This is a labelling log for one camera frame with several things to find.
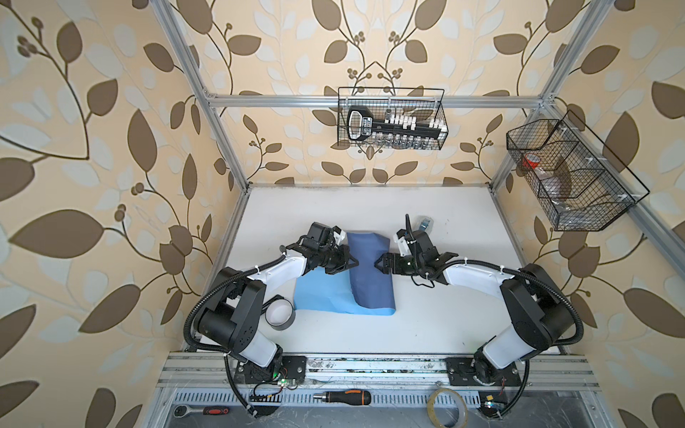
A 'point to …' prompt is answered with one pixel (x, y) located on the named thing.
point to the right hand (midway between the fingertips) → (385, 266)
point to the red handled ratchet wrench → (183, 410)
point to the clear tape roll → (447, 408)
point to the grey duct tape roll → (280, 314)
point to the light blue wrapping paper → (364, 289)
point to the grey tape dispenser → (425, 225)
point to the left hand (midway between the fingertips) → (361, 260)
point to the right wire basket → (578, 184)
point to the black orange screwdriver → (357, 397)
